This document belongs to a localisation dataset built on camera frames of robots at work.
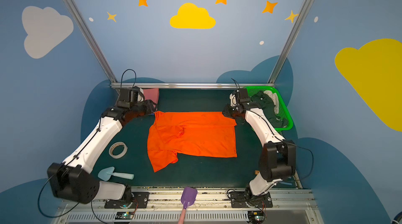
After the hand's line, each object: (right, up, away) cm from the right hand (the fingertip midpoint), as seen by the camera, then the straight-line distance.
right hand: (226, 110), depth 89 cm
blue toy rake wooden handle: (+15, -32, -8) cm, 37 cm away
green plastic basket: (+40, -1, +12) cm, 41 cm away
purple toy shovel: (-21, -42, -14) cm, 49 cm away
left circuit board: (-50, -49, -18) cm, 72 cm away
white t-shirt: (+38, +10, +22) cm, 45 cm away
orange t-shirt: (-16, -16, +10) cm, 24 cm away
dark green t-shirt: (+30, +7, +22) cm, 38 cm away
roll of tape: (-61, -26, -1) cm, 66 cm away
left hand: (-38, +3, -7) cm, 39 cm away
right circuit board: (+11, -49, -17) cm, 53 cm away
